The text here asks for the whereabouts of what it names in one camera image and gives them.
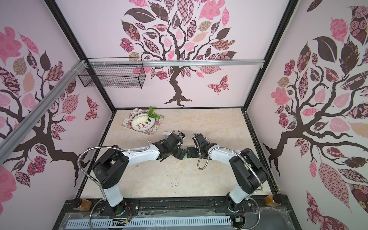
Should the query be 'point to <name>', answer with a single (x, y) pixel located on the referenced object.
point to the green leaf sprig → (150, 113)
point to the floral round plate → (142, 122)
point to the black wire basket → (113, 73)
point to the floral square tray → (126, 122)
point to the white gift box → (166, 133)
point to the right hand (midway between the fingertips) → (194, 151)
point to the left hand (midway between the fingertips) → (180, 151)
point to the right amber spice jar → (273, 200)
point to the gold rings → (173, 184)
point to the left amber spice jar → (82, 204)
